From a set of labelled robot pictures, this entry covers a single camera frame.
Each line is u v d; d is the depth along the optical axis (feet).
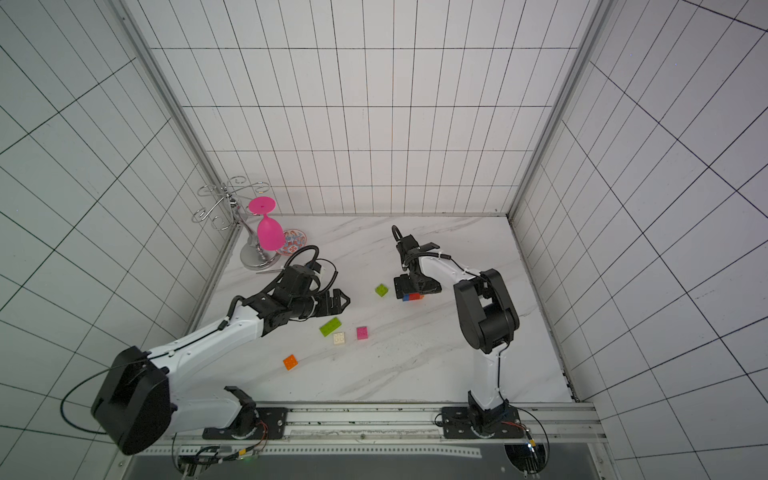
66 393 1.26
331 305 2.44
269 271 3.39
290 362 2.70
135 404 1.32
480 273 1.81
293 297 2.11
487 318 1.67
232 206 2.86
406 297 2.99
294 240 3.61
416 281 2.65
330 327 2.94
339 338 2.80
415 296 3.02
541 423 2.28
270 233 2.97
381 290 3.19
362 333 2.86
